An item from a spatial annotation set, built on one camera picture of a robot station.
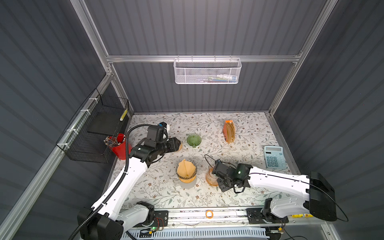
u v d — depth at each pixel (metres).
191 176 0.72
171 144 0.67
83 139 0.69
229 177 0.59
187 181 0.76
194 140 1.04
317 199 0.40
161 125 0.68
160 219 0.72
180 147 0.96
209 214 0.75
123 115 0.82
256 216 0.72
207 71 1.24
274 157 0.94
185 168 0.78
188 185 0.85
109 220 0.37
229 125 1.00
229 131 0.99
